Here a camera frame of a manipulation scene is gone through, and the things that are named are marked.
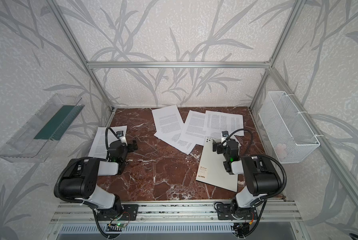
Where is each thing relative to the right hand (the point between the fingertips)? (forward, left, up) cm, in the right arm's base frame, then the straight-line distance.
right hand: (222, 135), depth 95 cm
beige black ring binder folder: (-19, +8, -10) cm, 23 cm away
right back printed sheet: (+17, -1, -8) cm, 19 cm away
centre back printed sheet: (+18, +38, -7) cm, 42 cm away
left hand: (0, +60, +2) cm, 60 cm away
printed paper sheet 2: (+10, +19, -8) cm, 23 cm away
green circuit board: (-47, +56, -6) cm, 73 cm away
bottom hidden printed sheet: (+1, +30, -7) cm, 31 cm away
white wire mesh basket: (-20, -21, +28) cm, 40 cm away
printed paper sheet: (-6, +81, -7) cm, 82 cm away
